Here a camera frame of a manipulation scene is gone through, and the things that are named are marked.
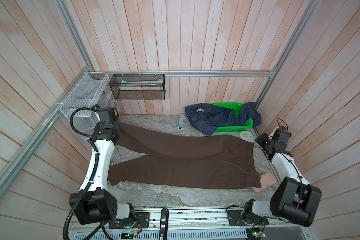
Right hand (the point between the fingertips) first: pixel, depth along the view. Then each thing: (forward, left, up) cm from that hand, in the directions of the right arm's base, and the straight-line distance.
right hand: (259, 135), depth 88 cm
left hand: (-4, +84, +14) cm, 85 cm away
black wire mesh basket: (+21, +73, +20) cm, 78 cm away
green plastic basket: (+35, +4, -9) cm, 37 cm away
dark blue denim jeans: (+24, +28, -9) cm, 38 cm away
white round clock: (+10, 0, -13) cm, 17 cm away
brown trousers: (-11, +60, -10) cm, 62 cm away
